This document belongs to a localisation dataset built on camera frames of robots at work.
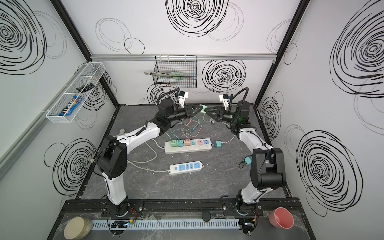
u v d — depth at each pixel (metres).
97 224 0.70
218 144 0.96
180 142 0.91
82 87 0.77
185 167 0.85
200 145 0.94
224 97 0.75
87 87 0.79
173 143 0.91
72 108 0.69
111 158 0.49
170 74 0.91
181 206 0.75
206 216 0.63
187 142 0.91
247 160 0.88
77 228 0.65
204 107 0.77
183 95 0.75
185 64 0.94
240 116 0.67
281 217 0.69
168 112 0.67
